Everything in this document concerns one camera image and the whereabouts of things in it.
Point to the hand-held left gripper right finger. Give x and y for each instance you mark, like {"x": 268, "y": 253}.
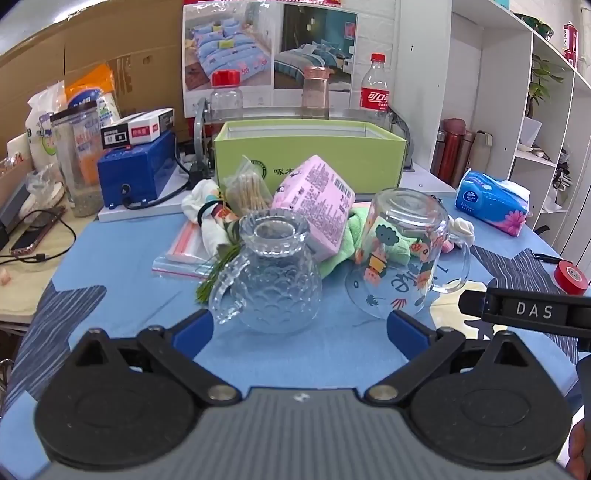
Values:
{"x": 406, "y": 332}

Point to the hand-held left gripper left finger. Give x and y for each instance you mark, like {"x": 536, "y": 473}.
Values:
{"x": 194, "y": 330}

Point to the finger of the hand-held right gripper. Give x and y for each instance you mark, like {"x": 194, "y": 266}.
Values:
{"x": 471, "y": 303}

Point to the green towel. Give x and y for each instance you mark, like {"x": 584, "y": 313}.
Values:
{"x": 337, "y": 258}

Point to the white printed cloth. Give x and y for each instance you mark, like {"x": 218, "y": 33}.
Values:
{"x": 198, "y": 196}

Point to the green cardboard box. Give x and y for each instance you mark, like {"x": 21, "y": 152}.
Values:
{"x": 323, "y": 152}

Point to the red tape roll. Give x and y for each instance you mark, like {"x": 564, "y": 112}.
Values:
{"x": 561, "y": 277}

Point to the green plastic sprig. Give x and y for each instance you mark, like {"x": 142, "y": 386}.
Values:
{"x": 217, "y": 272}

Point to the white knotted cloth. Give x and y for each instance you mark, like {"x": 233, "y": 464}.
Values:
{"x": 461, "y": 228}

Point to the red strip zip bag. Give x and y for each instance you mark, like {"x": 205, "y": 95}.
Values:
{"x": 184, "y": 249}

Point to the clear textured glass pitcher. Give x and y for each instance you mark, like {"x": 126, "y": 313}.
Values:
{"x": 272, "y": 286}

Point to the blue printed table mat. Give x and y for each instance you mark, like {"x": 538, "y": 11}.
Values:
{"x": 138, "y": 258}

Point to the cartoon print glass mug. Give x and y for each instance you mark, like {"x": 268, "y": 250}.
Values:
{"x": 397, "y": 240}

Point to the blue tissue pack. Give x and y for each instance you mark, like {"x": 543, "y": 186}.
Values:
{"x": 485, "y": 203}

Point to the brown thermos flask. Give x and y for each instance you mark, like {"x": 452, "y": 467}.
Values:
{"x": 468, "y": 157}

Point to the clear bag of toothpicks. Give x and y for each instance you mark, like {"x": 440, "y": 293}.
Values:
{"x": 247, "y": 189}

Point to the red thermos flask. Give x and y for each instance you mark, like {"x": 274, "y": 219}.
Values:
{"x": 452, "y": 147}

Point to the pink tissue pack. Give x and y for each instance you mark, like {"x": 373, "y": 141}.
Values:
{"x": 314, "y": 198}

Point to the blue metal machine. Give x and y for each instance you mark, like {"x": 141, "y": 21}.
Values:
{"x": 138, "y": 170}

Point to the clear plastic container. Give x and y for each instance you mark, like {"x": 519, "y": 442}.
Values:
{"x": 78, "y": 184}

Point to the smartphone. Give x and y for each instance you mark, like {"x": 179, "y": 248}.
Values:
{"x": 32, "y": 235}

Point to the white red small box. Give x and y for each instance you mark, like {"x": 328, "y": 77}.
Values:
{"x": 144, "y": 129}

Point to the crumpled clear plastic bag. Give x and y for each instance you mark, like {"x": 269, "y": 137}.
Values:
{"x": 44, "y": 184}

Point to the black cardboard box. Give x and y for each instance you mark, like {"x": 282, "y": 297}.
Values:
{"x": 113, "y": 136}

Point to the white shelf unit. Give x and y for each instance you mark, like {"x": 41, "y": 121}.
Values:
{"x": 508, "y": 92}

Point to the red label cola bottle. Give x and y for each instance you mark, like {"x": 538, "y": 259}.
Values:
{"x": 375, "y": 99}

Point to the red lid plastic jar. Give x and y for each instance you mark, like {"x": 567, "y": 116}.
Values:
{"x": 226, "y": 104}

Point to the potted plant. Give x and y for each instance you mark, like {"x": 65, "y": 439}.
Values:
{"x": 538, "y": 83}

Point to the white plastic bag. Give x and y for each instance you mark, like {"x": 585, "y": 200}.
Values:
{"x": 39, "y": 134}

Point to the pink lid glass jar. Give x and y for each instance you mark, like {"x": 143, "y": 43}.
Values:
{"x": 316, "y": 92}

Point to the orange white bag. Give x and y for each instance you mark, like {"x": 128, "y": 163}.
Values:
{"x": 87, "y": 87}

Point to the red spray can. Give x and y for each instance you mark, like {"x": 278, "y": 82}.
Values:
{"x": 570, "y": 46}

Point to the brown cardboard box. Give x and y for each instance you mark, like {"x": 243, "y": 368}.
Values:
{"x": 115, "y": 37}

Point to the grey metal bracket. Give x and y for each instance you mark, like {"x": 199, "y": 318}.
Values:
{"x": 406, "y": 134}
{"x": 199, "y": 124}

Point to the bedding wall poster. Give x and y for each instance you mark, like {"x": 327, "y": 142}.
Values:
{"x": 231, "y": 46}

